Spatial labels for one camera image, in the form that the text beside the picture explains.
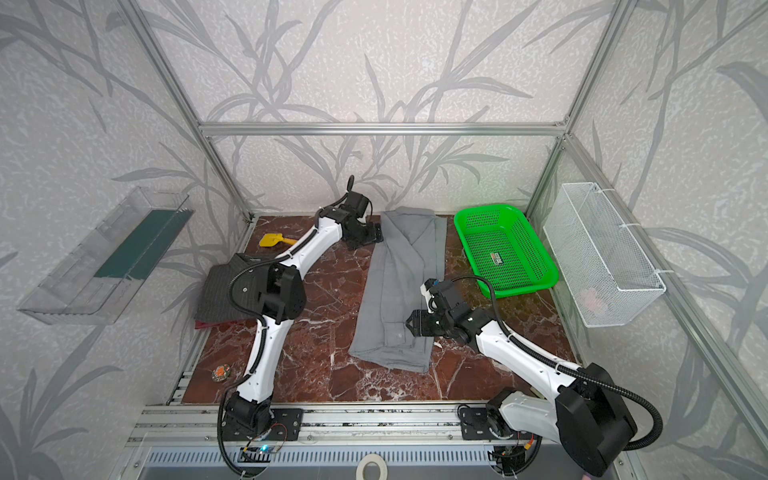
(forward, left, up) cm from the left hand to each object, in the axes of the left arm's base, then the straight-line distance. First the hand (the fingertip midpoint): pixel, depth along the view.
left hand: (380, 231), depth 101 cm
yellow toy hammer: (+4, +42, -11) cm, 44 cm away
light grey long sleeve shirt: (-1, -11, -9) cm, 14 cm away
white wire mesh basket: (-31, -51, +25) cm, 65 cm away
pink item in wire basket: (-30, -55, +11) cm, 63 cm away
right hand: (-30, -11, -1) cm, 32 cm away
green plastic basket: (0, -45, -9) cm, 46 cm away
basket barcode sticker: (-3, -42, -11) cm, 44 cm away
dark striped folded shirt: (-24, +50, -7) cm, 56 cm away
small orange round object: (-43, +42, -11) cm, 61 cm away
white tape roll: (-62, -2, -8) cm, 63 cm away
